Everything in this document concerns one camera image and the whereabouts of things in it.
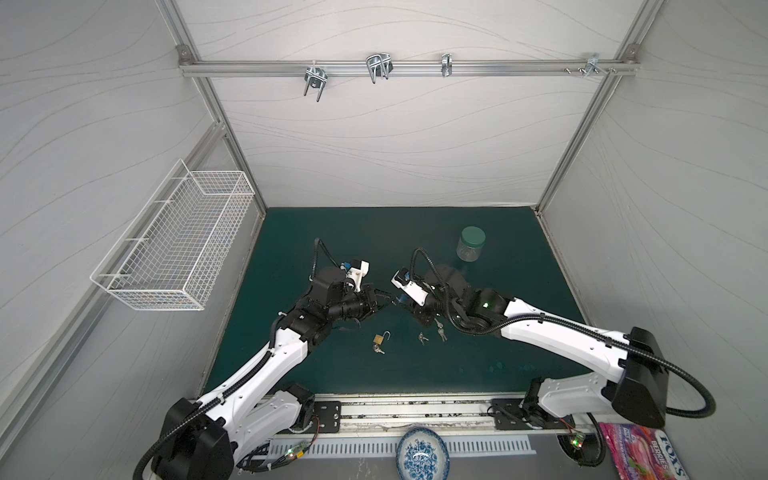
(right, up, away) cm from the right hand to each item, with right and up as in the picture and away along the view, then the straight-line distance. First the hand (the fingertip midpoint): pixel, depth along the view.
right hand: (409, 289), depth 76 cm
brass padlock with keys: (-8, -17, +10) cm, 21 cm away
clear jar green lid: (+23, +12, +23) cm, 34 cm away
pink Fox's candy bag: (+53, -36, -9) cm, 65 cm away
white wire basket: (-56, +12, -7) cm, 58 cm away
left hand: (-2, -1, -3) cm, 4 cm away
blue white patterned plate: (+2, -37, -8) cm, 38 cm away
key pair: (+4, -16, +10) cm, 20 cm away
